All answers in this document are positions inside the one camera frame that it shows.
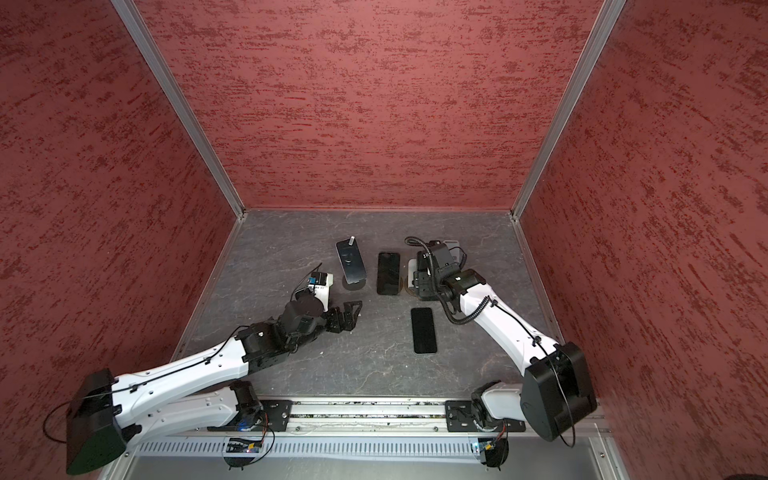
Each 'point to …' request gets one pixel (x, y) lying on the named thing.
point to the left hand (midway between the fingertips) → (348, 308)
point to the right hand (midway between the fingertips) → (426, 286)
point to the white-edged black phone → (423, 328)
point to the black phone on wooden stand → (388, 273)
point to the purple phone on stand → (351, 261)
